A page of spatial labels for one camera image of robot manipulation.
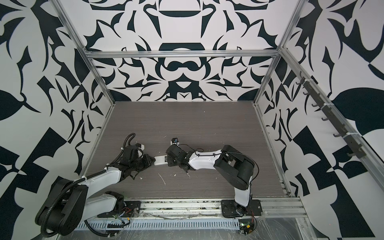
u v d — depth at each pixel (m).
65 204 0.42
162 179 0.84
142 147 0.86
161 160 0.89
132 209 0.73
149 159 0.79
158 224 0.65
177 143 0.81
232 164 0.52
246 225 0.71
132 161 0.71
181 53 0.91
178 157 0.69
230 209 0.74
